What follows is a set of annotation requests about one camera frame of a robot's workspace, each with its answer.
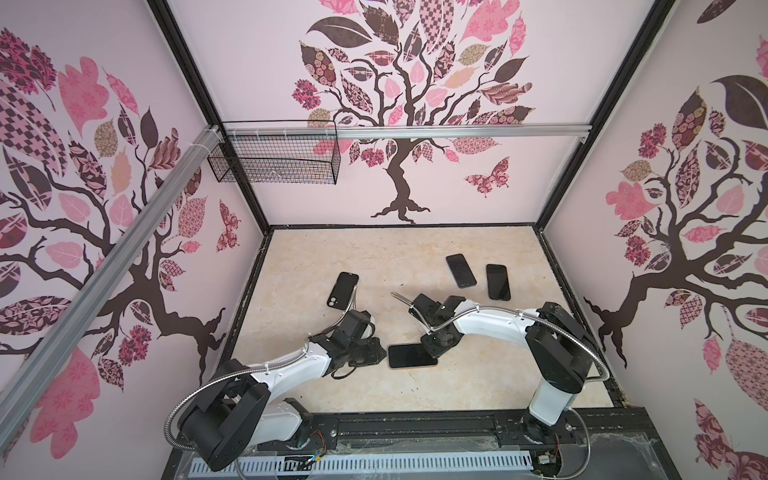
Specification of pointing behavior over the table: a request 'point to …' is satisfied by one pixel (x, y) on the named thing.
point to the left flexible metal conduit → (346, 315)
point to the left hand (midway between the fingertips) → (385, 359)
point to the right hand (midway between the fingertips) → (434, 345)
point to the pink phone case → (409, 355)
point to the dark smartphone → (462, 273)
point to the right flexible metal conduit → (418, 309)
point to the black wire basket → (278, 151)
